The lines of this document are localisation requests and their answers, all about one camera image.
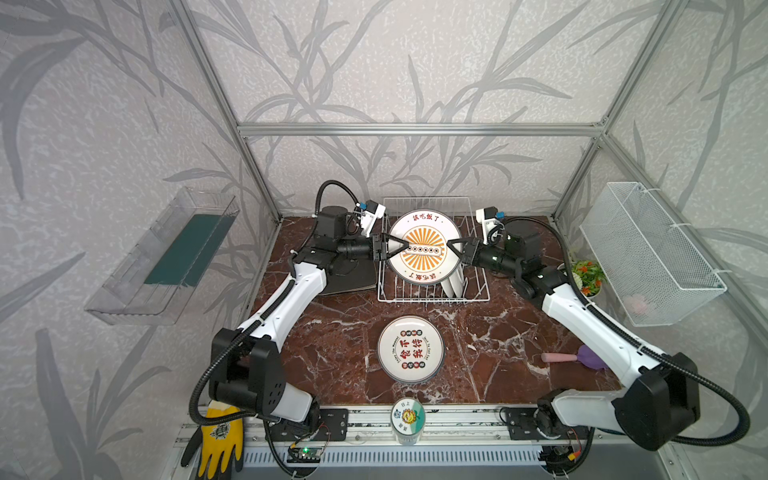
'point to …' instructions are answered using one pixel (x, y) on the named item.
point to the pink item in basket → (634, 302)
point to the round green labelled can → (408, 420)
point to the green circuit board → (304, 455)
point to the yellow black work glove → (220, 443)
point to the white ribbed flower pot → (589, 277)
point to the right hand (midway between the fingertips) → (449, 235)
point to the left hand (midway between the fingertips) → (405, 239)
